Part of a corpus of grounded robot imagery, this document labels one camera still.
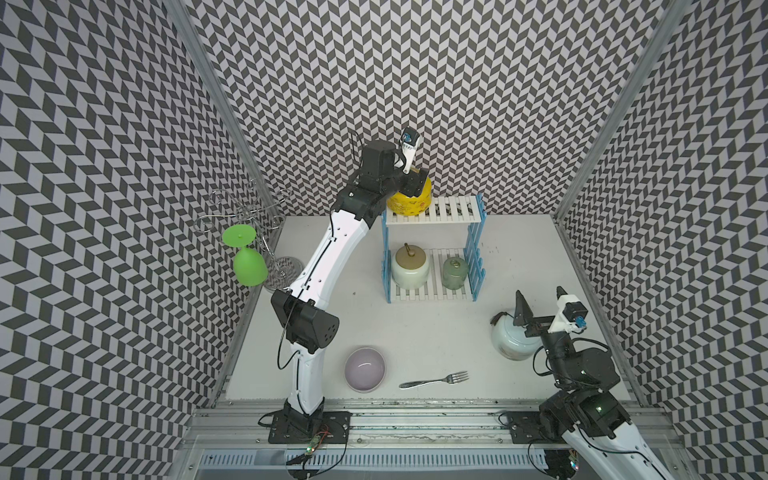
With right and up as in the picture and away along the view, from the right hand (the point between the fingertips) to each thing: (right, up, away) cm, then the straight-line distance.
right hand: (535, 294), depth 70 cm
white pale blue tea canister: (-2, -14, +9) cm, 17 cm away
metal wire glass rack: (-86, +23, +23) cm, 92 cm away
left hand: (-28, +32, +5) cm, 43 cm away
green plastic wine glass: (-71, +6, +7) cm, 72 cm away
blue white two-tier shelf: (-13, +22, +15) cm, 29 cm away
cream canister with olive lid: (-29, +5, +21) cm, 36 cm away
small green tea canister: (-15, +3, +22) cm, 26 cm away
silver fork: (-18, -25, +9) cm, 32 cm away
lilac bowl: (-41, -22, +11) cm, 48 cm away
